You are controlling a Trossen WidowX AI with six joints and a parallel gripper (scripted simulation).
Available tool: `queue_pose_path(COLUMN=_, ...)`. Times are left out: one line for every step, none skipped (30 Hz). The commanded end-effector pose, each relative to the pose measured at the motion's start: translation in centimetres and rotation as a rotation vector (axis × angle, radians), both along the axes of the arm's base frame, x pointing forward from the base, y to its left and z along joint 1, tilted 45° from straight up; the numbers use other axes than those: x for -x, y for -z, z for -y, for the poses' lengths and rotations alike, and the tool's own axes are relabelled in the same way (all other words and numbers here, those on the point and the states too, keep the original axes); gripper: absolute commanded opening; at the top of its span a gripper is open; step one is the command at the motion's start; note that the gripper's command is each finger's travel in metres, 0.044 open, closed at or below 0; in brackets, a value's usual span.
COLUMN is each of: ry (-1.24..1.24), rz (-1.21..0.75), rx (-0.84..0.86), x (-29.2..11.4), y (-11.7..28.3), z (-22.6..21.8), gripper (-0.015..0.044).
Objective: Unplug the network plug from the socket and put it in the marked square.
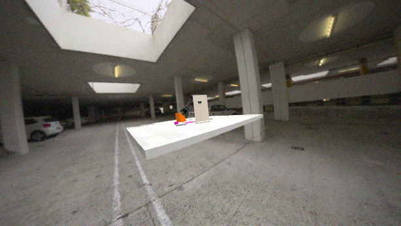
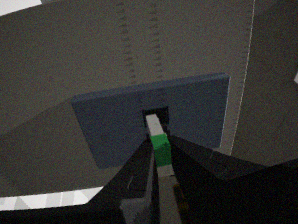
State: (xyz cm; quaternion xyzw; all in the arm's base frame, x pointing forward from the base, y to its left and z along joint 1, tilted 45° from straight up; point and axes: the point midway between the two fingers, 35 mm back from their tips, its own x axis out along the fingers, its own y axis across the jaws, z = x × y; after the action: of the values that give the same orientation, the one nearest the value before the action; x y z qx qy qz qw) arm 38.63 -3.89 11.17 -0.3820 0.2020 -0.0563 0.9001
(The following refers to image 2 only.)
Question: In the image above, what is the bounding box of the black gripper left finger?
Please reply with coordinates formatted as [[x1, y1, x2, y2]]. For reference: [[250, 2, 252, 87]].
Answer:
[[0, 140, 161, 224]]

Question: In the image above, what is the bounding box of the grey panel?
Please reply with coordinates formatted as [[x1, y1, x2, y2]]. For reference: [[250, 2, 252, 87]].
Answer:
[[0, 0, 254, 198]]

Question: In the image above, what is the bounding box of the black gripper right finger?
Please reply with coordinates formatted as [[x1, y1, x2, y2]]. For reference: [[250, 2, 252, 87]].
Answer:
[[168, 136, 298, 224]]

